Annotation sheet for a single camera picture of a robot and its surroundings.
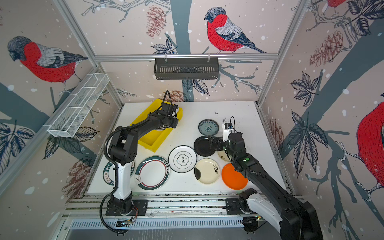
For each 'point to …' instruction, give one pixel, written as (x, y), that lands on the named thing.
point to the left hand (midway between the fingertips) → (178, 119)
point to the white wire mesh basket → (77, 106)
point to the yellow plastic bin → (152, 140)
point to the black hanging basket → (183, 68)
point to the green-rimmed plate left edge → (109, 173)
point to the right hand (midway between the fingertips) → (216, 133)
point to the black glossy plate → (202, 147)
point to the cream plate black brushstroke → (207, 171)
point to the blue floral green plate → (208, 127)
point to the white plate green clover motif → (182, 159)
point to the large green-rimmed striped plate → (152, 172)
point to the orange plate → (233, 179)
